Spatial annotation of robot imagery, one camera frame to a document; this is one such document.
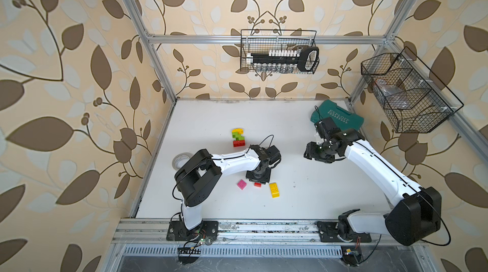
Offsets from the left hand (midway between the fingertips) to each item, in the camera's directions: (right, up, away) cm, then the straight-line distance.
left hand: (261, 179), depth 86 cm
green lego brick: (-13, +19, +16) cm, 28 cm away
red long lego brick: (-11, +15, +13) cm, 23 cm away
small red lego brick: (-1, -2, -2) cm, 3 cm away
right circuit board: (+34, -25, -14) cm, 45 cm away
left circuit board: (-27, -22, -18) cm, 39 cm away
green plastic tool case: (+47, +27, +19) cm, 58 cm away
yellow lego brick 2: (+6, -4, -2) cm, 7 cm away
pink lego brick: (-9, -3, 0) cm, 9 cm away
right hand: (+21, +11, -4) cm, 25 cm away
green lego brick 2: (-13, +18, +16) cm, 28 cm away
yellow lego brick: (-11, +21, +18) cm, 30 cm away
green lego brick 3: (-11, +17, +14) cm, 25 cm away
